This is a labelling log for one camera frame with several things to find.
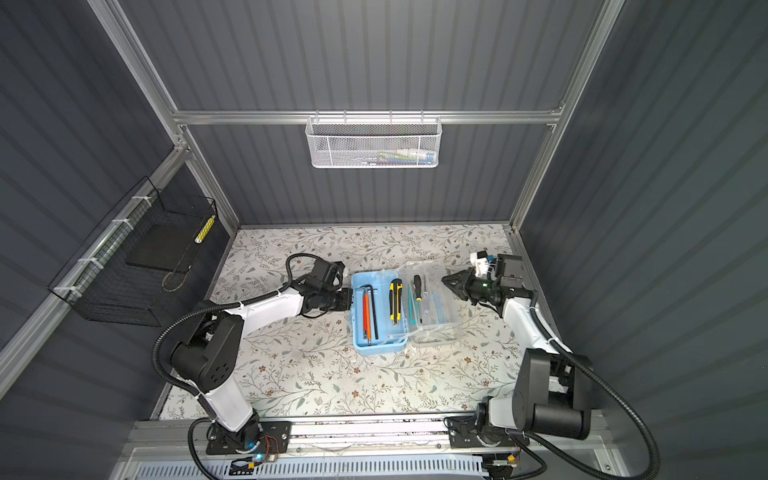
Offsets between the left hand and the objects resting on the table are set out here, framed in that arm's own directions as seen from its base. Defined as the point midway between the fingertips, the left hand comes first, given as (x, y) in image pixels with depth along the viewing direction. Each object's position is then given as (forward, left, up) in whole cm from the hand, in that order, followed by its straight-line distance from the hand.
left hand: (355, 301), depth 93 cm
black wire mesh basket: (-9, +53, +27) cm, 61 cm away
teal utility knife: (-7, -17, +6) cm, 19 cm away
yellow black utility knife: (-3, -12, +4) cm, 13 cm away
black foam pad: (+5, +48, +24) cm, 54 cm away
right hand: (-3, -28, +12) cm, 30 cm away
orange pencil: (-5, -4, -4) cm, 7 cm away
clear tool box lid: (-7, -22, +7) cm, 24 cm away
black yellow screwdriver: (-2, -19, +6) cm, 21 cm away
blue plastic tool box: (-2, -7, -5) cm, 9 cm away
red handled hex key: (-2, -3, -5) cm, 6 cm away
